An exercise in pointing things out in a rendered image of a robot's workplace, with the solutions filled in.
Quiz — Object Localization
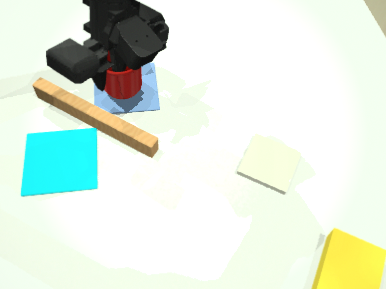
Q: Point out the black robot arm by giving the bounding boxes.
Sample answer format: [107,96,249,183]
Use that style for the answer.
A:
[101,6,169,70]

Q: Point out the tan wooden bar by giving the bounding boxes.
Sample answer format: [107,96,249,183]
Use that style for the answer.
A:
[32,77,159,158]

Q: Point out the dark red cup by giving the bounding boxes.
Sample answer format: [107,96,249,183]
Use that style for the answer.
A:
[104,66,142,99]

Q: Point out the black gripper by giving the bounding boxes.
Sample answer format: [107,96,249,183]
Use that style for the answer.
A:
[46,0,165,91]

